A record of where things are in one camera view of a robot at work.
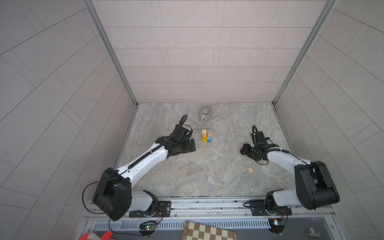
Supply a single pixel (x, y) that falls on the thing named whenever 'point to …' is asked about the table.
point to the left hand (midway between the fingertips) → (193, 145)
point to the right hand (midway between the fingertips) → (243, 151)
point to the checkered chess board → (193, 231)
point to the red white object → (92, 236)
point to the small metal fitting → (312, 233)
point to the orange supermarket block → (204, 138)
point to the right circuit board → (277, 225)
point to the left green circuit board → (147, 228)
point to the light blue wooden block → (209, 139)
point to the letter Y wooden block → (204, 132)
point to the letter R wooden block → (209, 133)
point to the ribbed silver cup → (205, 113)
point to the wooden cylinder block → (251, 170)
